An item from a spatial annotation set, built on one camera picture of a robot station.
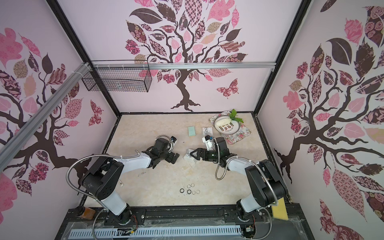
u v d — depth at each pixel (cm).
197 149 79
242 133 107
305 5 69
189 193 81
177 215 76
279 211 74
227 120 110
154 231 70
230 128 110
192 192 81
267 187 41
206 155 79
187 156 91
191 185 84
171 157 85
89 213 72
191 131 109
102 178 46
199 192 82
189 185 84
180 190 82
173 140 82
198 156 78
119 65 91
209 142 83
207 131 104
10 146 51
